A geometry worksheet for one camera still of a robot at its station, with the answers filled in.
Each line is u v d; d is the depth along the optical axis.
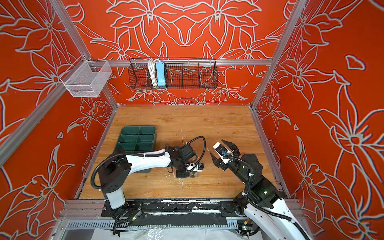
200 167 0.73
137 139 0.92
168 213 0.73
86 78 0.92
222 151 0.52
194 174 0.80
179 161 0.63
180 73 0.97
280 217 0.43
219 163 0.58
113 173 0.46
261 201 0.46
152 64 0.88
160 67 0.89
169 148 0.62
